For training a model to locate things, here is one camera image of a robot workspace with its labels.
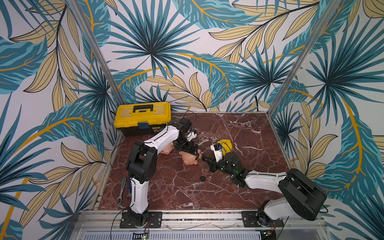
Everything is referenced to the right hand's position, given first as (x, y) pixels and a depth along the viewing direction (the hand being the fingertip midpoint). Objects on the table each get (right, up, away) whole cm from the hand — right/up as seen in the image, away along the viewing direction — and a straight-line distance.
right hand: (204, 157), depth 84 cm
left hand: (-8, +1, +4) cm, 9 cm away
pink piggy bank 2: (-9, -1, +2) cm, 9 cm away
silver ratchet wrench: (-45, -21, -6) cm, 50 cm away
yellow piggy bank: (+14, +6, +6) cm, 17 cm away
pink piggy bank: (-22, +4, +8) cm, 24 cm away
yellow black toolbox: (-40, +23, +13) cm, 47 cm away
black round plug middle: (-1, -13, +3) cm, 14 cm away
